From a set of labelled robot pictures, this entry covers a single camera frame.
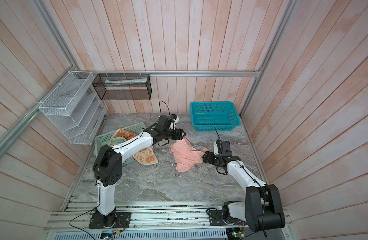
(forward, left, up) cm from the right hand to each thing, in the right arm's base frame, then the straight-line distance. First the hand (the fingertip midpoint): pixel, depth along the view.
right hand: (208, 156), depth 90 cm
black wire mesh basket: (+45, +60, +19) cm, 78 cm away
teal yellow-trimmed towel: (+10, +60, +2) cm, 60 cm away
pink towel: (+1, +14, 0) cm, 14 cm away
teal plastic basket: (+42, -16, -6) cm, 45 cm away
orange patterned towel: (-2, +37, +1) cm, 37 cm away
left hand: (+9, +17, +9) cm, 21 cm away
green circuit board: (-38, -12, -5) cm, 40 cm away
